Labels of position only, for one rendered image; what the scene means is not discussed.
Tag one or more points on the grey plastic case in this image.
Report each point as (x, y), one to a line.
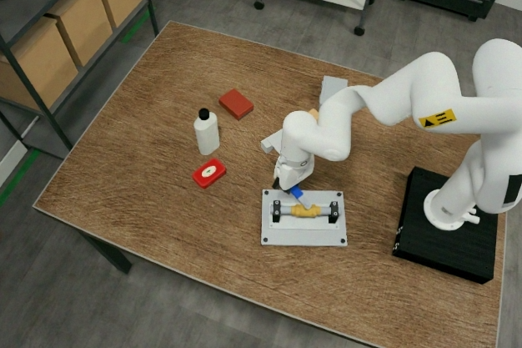
(330, 87)

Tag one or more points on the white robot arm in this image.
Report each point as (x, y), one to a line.
(429, 88)

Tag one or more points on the red mint tin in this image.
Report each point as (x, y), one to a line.
(209, 173)

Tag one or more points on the white bottle with black cap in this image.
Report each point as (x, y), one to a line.
(206, 129)

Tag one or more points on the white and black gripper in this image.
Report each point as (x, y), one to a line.
(287, 177)

